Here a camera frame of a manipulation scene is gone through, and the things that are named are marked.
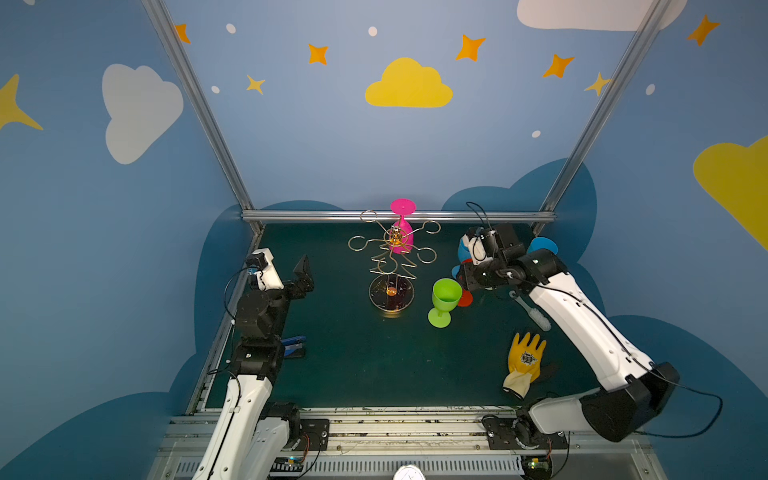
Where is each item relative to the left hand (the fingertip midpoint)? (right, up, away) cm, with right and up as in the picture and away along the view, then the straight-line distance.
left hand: (287, 258), depth 71 cm
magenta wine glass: (+28, +5, +9) cm, 30 cm away
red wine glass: (+51, -15, +31) cm, 62 cm away
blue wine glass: (+74, +5, +25) cm, 78 cm away
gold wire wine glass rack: (+25, -11, +30) cm, 41 cm away
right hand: (+45, -4, +7) cm, 46 cm away
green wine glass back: (+42, -11, +20) cm, 48 cm away
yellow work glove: (+64, -31, +14) cm, 72 cm away
